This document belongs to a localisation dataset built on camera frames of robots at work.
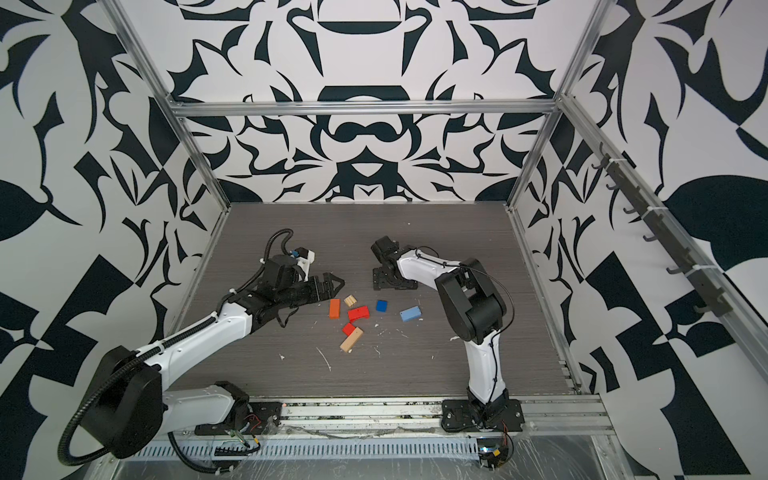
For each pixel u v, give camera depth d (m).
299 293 0.72
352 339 0.86
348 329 0.89
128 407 0.40
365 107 0.90
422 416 0.76
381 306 0.93
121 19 0.73
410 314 0.91
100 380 0.44
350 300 0.94
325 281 0.76
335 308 0.92
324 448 0.71
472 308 0.53
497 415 0.69
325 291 0.74
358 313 0.91
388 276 0.76
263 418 0.74
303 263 0.78
